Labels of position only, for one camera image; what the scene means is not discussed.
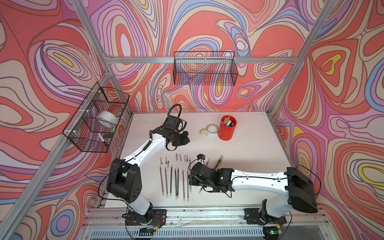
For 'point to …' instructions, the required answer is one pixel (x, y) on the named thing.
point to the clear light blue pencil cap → (168, 164)
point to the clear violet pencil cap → (180, 157)
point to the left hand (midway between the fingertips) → (191, 140)
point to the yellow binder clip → (203, 131)
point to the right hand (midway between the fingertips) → (189, 181)
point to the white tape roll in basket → (106, 115)
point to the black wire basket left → (94, 123)
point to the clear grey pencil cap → (166, 160)
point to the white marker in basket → (100, 137)
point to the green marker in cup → (228, 119)
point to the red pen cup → (227, 128)
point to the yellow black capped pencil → (219, 162)
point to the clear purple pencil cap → (176, 157)
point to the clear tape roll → (212, 128)
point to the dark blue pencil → (171, 181)
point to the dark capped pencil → (178, 184)
